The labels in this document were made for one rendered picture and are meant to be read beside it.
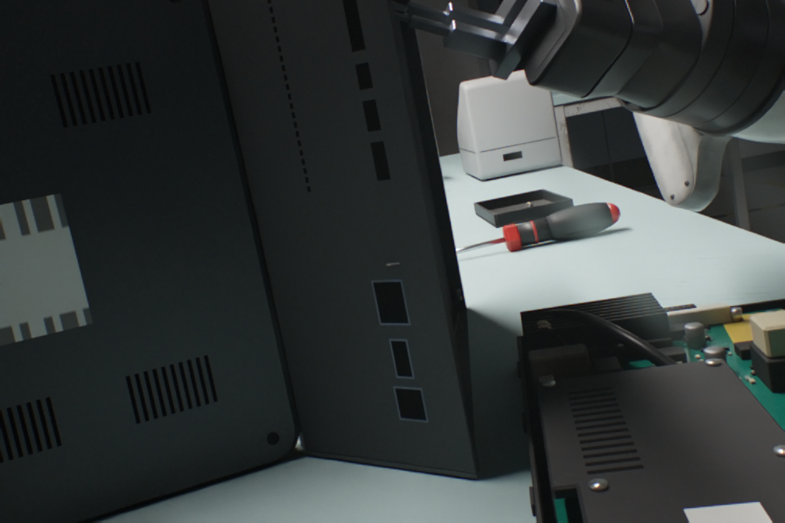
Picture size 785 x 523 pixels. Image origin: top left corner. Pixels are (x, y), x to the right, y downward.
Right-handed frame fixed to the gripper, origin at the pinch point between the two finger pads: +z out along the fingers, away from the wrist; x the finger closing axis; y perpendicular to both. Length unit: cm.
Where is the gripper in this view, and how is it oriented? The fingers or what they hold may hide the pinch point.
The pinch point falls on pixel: (389, 8)
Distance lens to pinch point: 39.4
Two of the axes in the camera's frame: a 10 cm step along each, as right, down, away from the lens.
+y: 3.8, -5.8, -7.2
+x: 0.9, 7.9, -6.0
